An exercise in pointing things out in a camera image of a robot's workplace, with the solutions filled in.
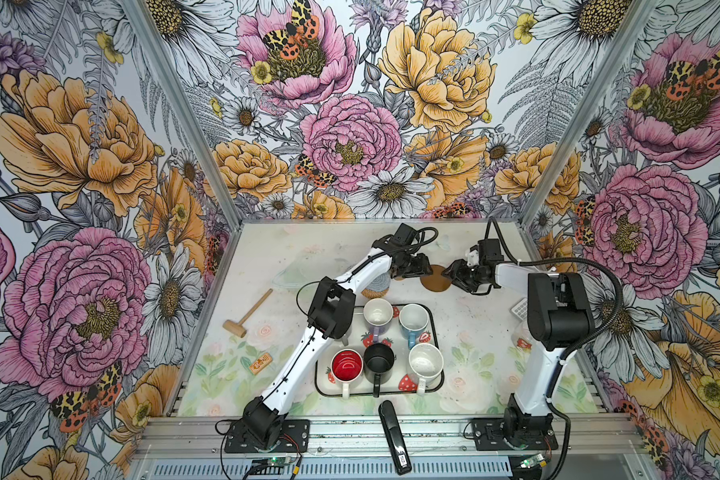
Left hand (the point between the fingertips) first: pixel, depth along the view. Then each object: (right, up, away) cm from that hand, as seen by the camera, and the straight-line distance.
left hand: (426, 278), depth 102 cm
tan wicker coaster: (-18, -5, -3) cm, 19 cm away
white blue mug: (-6, -11, -12) cm, 18 cm away
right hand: (+6, -1, -1) cm, 7 cm away
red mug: (-26, -22, -19) cm, 39 cm away
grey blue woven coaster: (-16, -1, 0) cm, 16 cm away
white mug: (-4, -22, -17) cm, 28 cm away
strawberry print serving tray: (-12, -16, -11) cm, 23 cm away
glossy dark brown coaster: (+3, -1, +2) cm, 4 cm away
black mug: (-17, -21, -18) cm, 32 cm away
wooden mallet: (-59, -14, -10) cm, 62 cm away
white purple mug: (-17, -9, -11) cm, 22 cm away
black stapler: (-14, -34, -32) cm, 48 cm away
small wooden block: (-50, -22, -17) cm, 58 cm away
